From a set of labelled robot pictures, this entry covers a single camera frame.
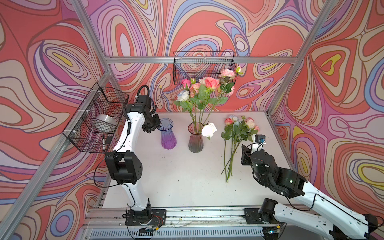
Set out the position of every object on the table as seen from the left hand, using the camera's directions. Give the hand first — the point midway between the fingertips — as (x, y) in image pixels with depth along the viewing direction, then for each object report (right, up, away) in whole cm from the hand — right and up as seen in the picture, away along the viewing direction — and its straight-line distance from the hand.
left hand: (160, 125), depth 86 cm
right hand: (+45, -12, -16) cm, 49 cm away
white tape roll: (-24, +3, -12) cm, 27 cm away
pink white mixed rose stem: (+50, -3, +19) cm, 54 cm away
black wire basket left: (-32, -2, -16) cm, 36 cm away
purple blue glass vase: (+4, -9, +6) cm, 11 cm away
